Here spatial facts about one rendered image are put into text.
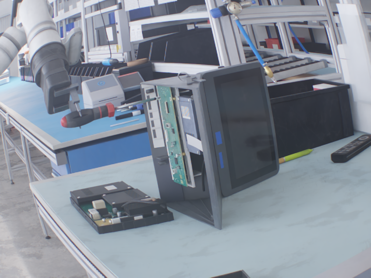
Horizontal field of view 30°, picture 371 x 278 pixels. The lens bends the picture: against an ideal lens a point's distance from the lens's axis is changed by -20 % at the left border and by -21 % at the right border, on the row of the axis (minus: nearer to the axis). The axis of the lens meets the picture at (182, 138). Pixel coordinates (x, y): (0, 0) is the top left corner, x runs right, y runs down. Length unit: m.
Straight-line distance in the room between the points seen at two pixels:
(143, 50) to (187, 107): 2.71
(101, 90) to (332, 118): 1.87
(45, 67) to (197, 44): 2.29
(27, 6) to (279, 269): 0.81
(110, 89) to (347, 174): 2.16
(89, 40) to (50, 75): 3.70
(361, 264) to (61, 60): 0.95
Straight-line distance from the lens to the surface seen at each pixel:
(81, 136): 2.85
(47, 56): 1.36
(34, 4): 1.49
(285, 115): 1.61
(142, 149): 2.91
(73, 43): 1.41
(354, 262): 0.51
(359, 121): 1.72
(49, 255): 4.67
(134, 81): 3.47
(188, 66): 3.20
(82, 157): 2.86
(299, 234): 1.09
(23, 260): 4.62
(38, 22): 1.45
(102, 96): 3.38
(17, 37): 1.48
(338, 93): 1.68
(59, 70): 1.33
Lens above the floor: 1.34
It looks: 10 degrees down
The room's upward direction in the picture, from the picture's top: 10 degrees counter-clockwise
